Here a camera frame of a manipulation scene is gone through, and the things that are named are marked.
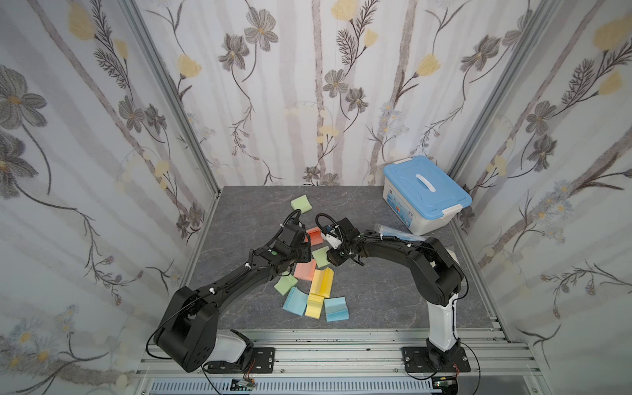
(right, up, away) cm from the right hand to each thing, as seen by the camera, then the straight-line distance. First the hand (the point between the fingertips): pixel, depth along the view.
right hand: (336, 247), depth 96 cm
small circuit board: (-30, -37, -25) cm, 54 cm away
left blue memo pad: (-15, -17, -12) cm, 26 cm away
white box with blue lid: (+35, +21, +2) cm, 41 cm away
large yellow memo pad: (-5, -12, -8) cm, 15 cm away
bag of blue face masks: (+29, +4, +9) cm, 30 cm away
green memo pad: (-15, +18, +18) cm, 30 cm away
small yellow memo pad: (-8, -19, -12) cm, 24 cm away
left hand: (-11, +2, -9) cm, 14 cm away
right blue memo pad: (-1, -20, -13) cm, 24 cm away
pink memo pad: (-12, -9, -4) cm, 15 cm away
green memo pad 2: (-6, -4, +2) cm, 8 cm away
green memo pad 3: (-19, -12, -8) cm, 24 cm away
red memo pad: (-8, +4, +2) cm, 9 cm away
